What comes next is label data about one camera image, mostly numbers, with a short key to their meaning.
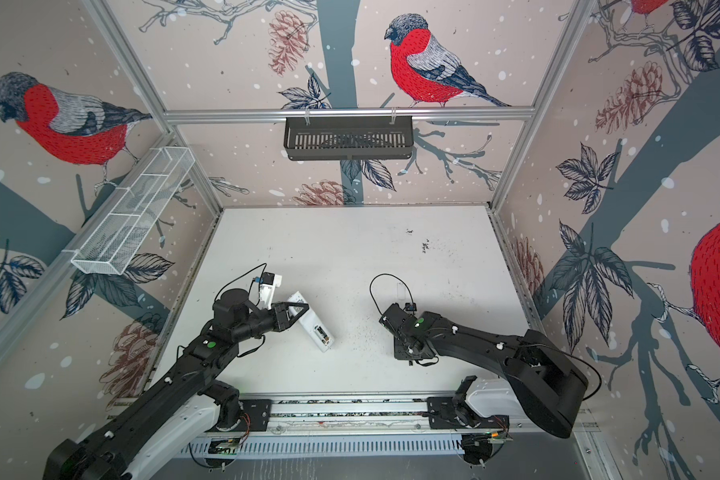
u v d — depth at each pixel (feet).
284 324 2.31
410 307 2.63
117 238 2.35
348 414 2.47
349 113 3.00
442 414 2.39
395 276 2.57
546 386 1.36
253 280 2.34
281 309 2.28
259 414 2.39
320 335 2.57
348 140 3.51
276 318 2.25
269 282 2.38
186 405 1.81
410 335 2.01
